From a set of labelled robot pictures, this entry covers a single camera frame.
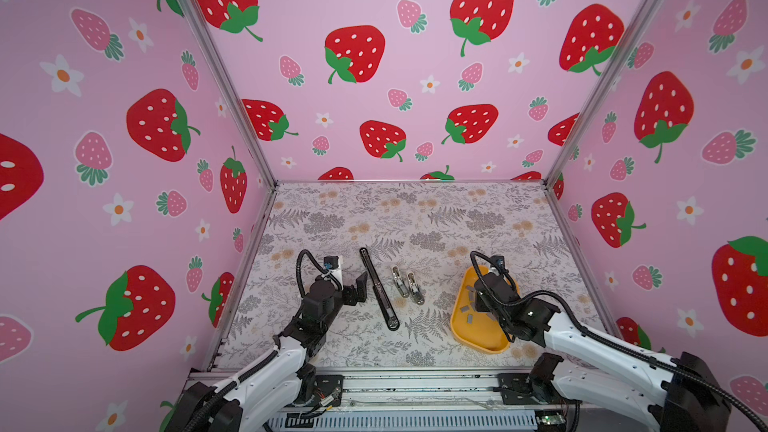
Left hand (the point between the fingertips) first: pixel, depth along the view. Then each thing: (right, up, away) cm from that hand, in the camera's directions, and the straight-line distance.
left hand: (352, 271), depth 85 cm
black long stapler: (+10, -11, +1) cm, 15 cm away
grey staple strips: (+34, -12, +3) cm, 36 cm away
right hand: (+37, -4, -1) cm, 37 cm away
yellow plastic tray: (+36, -17, +1) cm, 40 cm away
